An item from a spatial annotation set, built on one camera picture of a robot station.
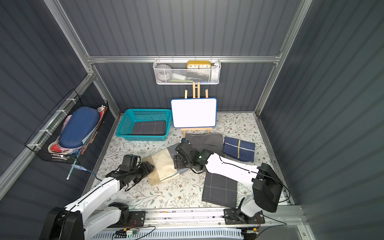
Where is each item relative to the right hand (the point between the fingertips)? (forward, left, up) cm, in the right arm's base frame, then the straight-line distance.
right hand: (181, 158), depth 80 cm
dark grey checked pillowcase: (+31, +27, -12) cm, 43 cm away
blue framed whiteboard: (+30, -7, +4) cm, 31 cm away
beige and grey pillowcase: (+5, +13, -13) cm, 19 cm away
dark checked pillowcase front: (-12, -21, -13) cm, 27 cm away
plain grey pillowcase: (+19, -20, -12) cm, 30 cm away
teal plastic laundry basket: (+39, +42, -7) cm, 58 cm away
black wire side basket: (-4, +56, +21) cm, 60 cm away
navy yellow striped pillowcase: (+14, -37, -13) cm, 41 cm away
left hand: (-2, +19, -10) cm, 22 cm away
